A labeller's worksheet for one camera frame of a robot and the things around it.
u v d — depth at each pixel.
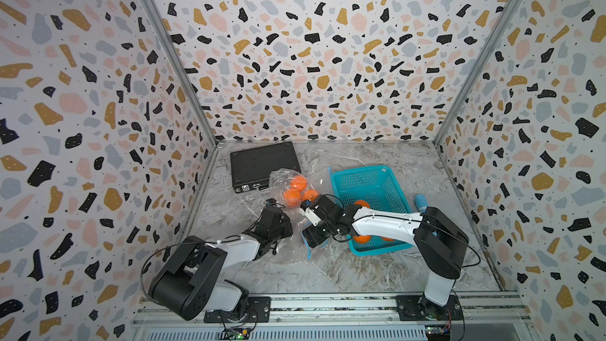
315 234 0.76
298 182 0.92
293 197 0.92
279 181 0.92
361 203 0.93
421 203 0.97
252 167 1.05
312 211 0.71
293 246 0.79
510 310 0.75
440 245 0.47
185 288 0.42
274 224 0.71
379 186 1.03
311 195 0.92
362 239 0.85
